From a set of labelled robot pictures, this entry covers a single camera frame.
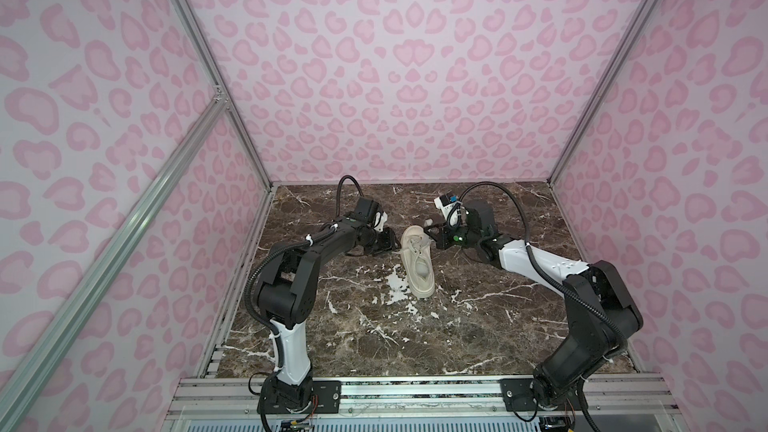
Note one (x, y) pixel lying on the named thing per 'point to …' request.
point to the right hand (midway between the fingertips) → (428, 227)
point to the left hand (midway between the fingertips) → (400, 242)
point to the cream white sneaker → (420, 260)
